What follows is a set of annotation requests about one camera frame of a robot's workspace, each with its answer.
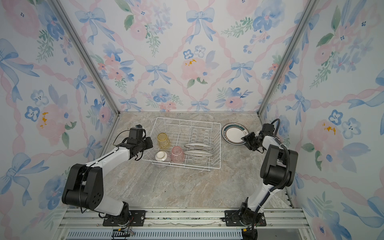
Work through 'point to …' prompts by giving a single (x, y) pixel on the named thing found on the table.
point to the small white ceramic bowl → (161, 156)
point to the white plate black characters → (199, 146)
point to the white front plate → (198, 153)
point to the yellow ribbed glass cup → (164, 141)
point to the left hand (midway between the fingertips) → (151, 140)
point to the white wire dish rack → (185, 144)
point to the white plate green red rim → (232, 133)
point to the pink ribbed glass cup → (177, 155)
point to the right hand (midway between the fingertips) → (243, 138)
